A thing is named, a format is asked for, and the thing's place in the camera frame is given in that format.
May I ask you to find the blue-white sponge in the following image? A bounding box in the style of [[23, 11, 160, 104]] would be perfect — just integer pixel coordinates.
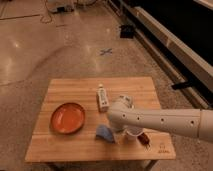
[[95, 125, 115, 143]]

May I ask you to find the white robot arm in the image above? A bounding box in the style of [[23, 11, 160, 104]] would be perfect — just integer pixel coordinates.
[[107, 95, 213, 143]]

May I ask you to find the orange plate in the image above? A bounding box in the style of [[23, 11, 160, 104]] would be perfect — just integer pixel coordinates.
[[49, 103, 85, 134]]

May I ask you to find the wooden table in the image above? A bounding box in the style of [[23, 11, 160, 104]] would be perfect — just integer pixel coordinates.
[[25, 77, 176, 163]]

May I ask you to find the white paper cup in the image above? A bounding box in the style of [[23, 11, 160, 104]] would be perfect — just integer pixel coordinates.
[[125, 126, 143, 141]]

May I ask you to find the black box on floor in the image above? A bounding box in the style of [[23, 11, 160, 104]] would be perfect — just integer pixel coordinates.
[[120, 25, 134, 38]]

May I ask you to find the white machine base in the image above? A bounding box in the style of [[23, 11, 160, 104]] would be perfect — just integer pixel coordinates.
[[45, 0, 74, 13]]

